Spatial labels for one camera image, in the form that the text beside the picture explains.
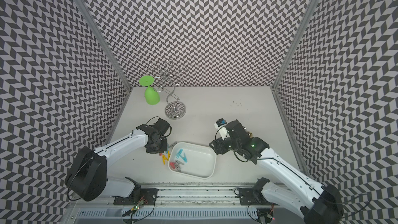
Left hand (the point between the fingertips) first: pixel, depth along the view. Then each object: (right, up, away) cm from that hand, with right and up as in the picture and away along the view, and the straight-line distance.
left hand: (161, 151), depth 84 cm
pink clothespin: (+8, -5, -5) cm, 11 cm away
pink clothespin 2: (0, -1, 0) cm, 1 cm away
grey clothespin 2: (+6, +2, +4) cm, 8 cm away
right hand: (+30, +6, -9) cm, 32 cm away
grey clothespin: (+9, -6, -2) cm, 12 cm away
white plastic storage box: (+18, -5, 0) cm, 18 cm away
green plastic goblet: (-5, +31, +1) cm, 32 cm away
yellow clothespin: (+2, -3, 0) cm, 4 cm away
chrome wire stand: (+3, +40, -2) cm, 40 cm away
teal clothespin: (+10, -1, +1) cm, 10 cm away
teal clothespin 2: (+13, -4, 0) cm, 14 cm away
